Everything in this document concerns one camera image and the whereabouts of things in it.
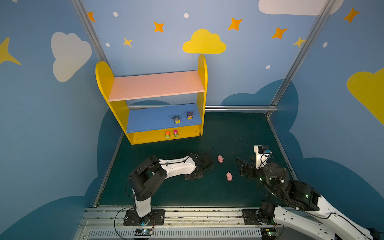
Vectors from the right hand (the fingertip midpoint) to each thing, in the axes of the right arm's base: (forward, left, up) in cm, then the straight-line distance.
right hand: (245, 157), depth 68 cm
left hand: (-1, +21, -25) cm, 33 cm away
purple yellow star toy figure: (+33, +29, -7) cm, 44 cm away
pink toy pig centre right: (+11, +8, -24) cm, 28 cm away
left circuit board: (-30, +46, -25) cm, 61 cm away
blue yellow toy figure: (+28, +37, -7) cm, 47 cm away
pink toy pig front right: (0, +3, -24) cm, 24 cm away
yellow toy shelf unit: (+26, +55, -12) cm, 62 cm away
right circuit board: (-26, -14, -27) cm, 40 cm away
